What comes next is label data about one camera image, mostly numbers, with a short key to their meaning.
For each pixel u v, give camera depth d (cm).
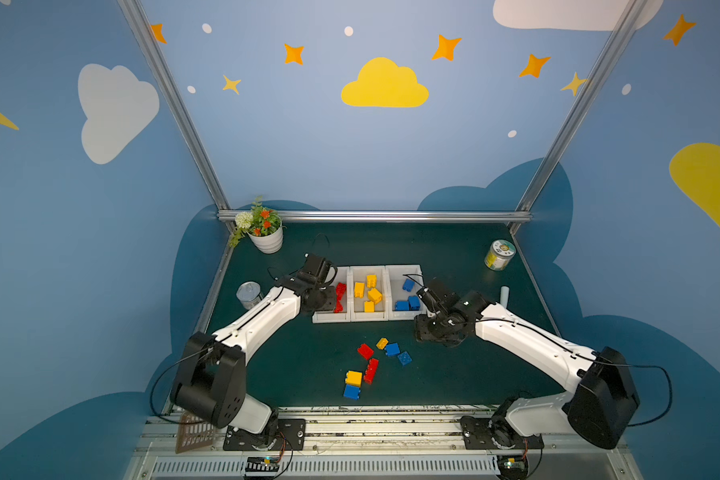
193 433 75
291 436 74
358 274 102
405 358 86
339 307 98
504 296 99
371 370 83
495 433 66
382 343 90
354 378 82
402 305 96
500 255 104
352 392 80
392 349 89
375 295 98
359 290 100
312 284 67
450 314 59
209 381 42
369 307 96
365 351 88
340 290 99
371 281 101
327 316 90
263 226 103
